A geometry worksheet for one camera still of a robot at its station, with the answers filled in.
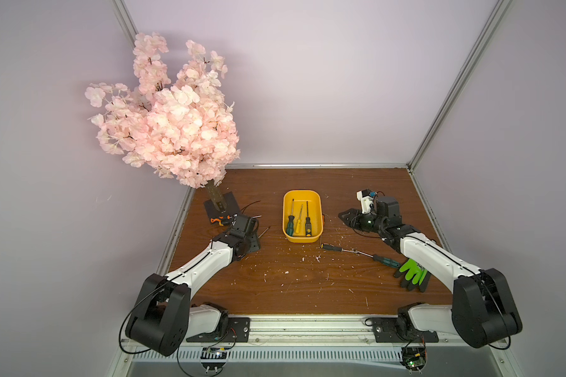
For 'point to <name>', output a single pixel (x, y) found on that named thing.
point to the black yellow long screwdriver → (343, 250)
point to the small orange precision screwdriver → (211, 220)
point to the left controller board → (213, 360)
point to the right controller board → (414, 357)
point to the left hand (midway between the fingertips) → (254, 241)
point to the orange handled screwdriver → (266, 229)
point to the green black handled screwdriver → (291, 219)
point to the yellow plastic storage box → (303, 215)
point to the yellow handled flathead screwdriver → (299, 223)
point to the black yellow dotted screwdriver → (307, 224)
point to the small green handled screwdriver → (386, 261)
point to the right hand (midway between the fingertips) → (342, 211)
